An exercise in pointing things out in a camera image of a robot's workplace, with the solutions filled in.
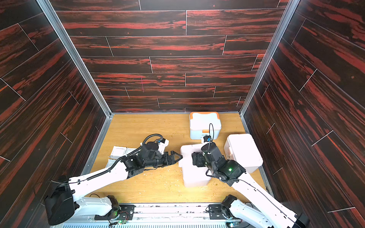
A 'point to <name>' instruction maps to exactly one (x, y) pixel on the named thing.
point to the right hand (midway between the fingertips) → (201, 152)
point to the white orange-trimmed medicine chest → (205, 123)
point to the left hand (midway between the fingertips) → (179, 159)
